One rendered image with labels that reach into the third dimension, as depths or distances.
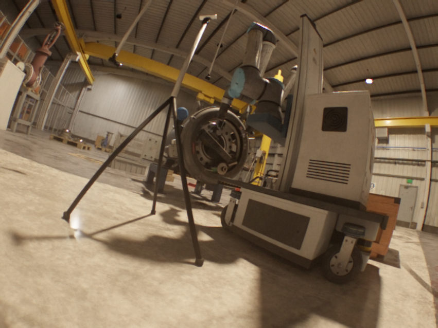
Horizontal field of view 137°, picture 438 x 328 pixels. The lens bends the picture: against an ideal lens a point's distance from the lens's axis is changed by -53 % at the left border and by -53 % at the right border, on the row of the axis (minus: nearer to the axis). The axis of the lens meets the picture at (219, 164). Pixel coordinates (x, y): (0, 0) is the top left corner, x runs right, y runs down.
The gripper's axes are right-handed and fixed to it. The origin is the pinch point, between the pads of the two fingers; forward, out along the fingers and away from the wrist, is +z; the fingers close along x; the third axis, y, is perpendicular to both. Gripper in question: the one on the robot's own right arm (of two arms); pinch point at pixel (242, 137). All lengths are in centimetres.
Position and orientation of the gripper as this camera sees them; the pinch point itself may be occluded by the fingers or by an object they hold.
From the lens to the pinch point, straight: 182.6
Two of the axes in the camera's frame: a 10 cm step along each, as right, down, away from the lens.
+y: 5.4, 5.1, -6.7
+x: 6.0, 3.3, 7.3
